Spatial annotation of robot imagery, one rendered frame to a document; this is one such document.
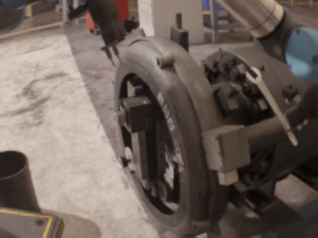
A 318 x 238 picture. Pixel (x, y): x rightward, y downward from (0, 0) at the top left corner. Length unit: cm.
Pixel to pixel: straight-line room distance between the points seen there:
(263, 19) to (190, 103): 45
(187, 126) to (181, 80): 13
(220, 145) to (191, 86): 21
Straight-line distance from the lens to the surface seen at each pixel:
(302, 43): 59
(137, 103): 120
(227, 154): 93
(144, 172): 142
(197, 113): 101
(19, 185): 182
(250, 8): 64
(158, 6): 504
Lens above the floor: 125
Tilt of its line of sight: 22 degrees down
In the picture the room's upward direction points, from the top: 3 degrees counter-clockwise
